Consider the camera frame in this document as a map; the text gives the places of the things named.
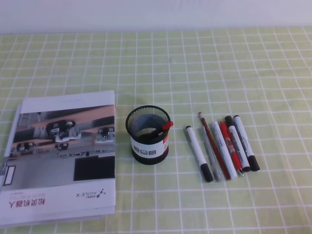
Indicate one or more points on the green checkered tablecloth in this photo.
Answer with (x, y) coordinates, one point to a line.
(264, 75)

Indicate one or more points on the black mesh pen holder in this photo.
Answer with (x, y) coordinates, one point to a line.
(148, 148)

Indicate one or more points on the red ballpoint pen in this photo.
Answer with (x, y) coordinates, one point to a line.
(231, 149)

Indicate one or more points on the brochure stack underneath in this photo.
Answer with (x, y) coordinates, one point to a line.
(14, 117)

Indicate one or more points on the red pencil with eraser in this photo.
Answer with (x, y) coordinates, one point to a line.
(214, 146)

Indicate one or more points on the white marker black ends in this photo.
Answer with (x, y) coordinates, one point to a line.
(245, 143)

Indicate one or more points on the red label black cap marker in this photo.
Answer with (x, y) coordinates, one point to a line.
(237, 144)

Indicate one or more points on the top printed brochure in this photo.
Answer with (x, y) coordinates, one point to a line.
(61, 151)

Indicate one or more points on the silver grey pencil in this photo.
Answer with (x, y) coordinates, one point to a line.
(211, 157)

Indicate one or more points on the white marker pen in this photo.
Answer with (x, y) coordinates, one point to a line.
(224, 150)

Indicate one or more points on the white marker black cap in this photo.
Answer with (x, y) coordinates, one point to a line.
(199, 154)

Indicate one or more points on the red and black marker pen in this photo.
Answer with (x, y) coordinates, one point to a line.
(163, 128)

